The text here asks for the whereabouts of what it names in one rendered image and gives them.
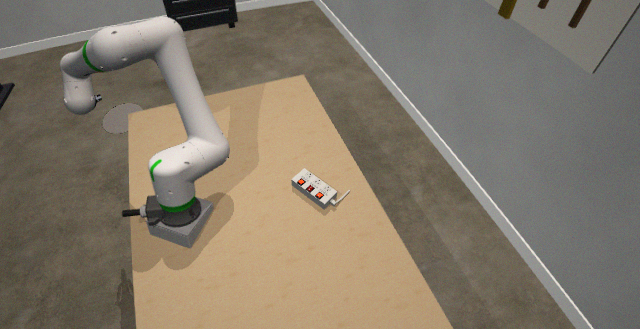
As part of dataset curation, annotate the white power strip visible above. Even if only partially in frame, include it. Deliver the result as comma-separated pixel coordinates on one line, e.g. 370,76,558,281
291,168,349,210

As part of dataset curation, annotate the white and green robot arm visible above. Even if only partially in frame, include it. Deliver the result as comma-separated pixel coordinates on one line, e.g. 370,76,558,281
60,17,230,227

